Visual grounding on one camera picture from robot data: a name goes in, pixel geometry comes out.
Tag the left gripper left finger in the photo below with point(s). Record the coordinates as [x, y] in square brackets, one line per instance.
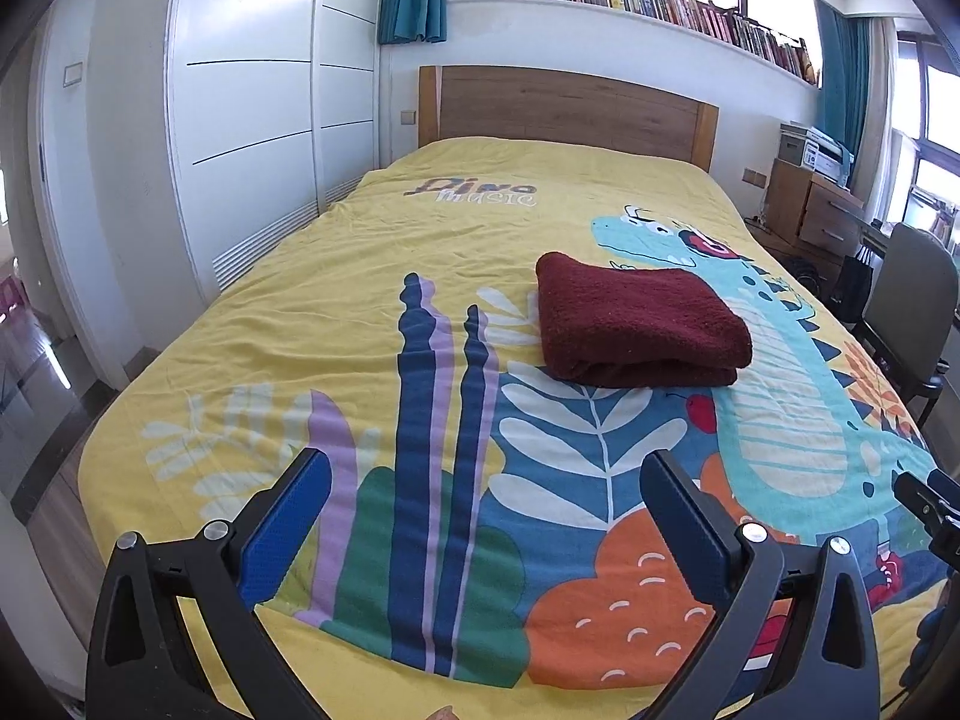
[142, 663]

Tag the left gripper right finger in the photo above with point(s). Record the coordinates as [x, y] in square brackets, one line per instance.
[825, 663]

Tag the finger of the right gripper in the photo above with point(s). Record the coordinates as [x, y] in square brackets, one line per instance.
[934, 502]

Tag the dark red knitted sweater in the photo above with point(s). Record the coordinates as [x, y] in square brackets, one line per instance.
[665, 327]

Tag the grey office chair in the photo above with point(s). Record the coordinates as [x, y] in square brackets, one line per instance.
[909, 315]

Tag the wooden drawer cabinet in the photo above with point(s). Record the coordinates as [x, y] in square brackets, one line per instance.
[803, 207]

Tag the yellow dinosaur print bedspread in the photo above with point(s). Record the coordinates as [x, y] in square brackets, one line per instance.
[485, 545]

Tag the grey printer on cabinet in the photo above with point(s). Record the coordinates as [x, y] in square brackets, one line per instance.
[813, 150]

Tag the teal right curtain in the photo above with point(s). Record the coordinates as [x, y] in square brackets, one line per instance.
[842, 101]

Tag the wooden bed headboard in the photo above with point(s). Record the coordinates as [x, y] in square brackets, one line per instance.
[518, 103]

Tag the white built-in wardrobe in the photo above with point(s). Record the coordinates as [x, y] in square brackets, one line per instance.
[271, 117]

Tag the white wall switch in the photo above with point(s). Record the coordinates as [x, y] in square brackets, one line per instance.
[73, 74]

